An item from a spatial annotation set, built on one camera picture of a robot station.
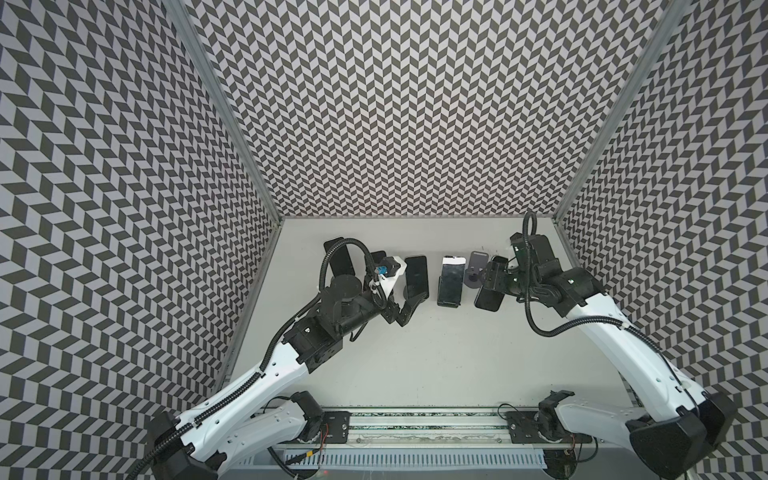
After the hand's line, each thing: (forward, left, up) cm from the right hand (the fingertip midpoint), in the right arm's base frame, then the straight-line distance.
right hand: (490, 286), depth 76 cm
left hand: (-3, +21, +8) cm, 23 cm away
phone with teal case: (+7, +9, -11) cm, 16 cm away
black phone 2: (-3, +2, 0) cm, 4 cm away
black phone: (+11, +18, -7) cm, 23 cm away
